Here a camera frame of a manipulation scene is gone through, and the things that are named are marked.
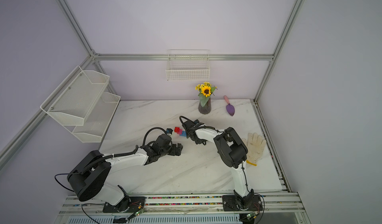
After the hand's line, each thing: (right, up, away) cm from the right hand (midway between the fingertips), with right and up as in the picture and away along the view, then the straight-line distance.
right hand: (207, 138), depth 98 cm
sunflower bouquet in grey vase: (-1, +32, -5) cm, 32 cm away
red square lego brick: (-21, +6, 0) cm, 22 cm away
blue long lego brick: (-16, +3, 0) cm, 16 cm away
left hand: (-21, -4, -8) cm, 22 cm away
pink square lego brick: (-18, +4, +3) cm, 19 cm away
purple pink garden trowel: (+18, +21, +16) cm, 33 cm away
